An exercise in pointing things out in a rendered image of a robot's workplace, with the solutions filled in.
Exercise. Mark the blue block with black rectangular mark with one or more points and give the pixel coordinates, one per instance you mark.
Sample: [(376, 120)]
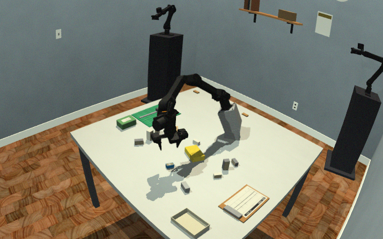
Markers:
[(170, 165)]

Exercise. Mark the beige rectangular block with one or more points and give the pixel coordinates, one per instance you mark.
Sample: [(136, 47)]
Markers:
[(217, 175)]

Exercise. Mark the green box with pale label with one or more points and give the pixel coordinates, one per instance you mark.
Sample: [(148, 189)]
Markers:
[(126, 122)]

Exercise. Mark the yellow speckled block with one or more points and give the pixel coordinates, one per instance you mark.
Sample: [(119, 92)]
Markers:
[(194, 153)]

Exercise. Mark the green cutting mat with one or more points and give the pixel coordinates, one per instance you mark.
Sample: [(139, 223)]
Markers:
[(147, 120)]

